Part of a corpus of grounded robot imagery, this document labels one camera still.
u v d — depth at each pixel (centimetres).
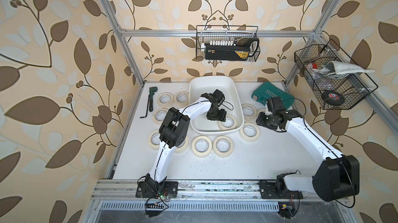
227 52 84
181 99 109
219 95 81
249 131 94
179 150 85
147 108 105
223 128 93
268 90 109
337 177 40
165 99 110
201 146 89
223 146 89
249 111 104
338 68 63
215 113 84
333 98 72
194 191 75
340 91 72
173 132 56
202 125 96
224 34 91
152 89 116
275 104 65
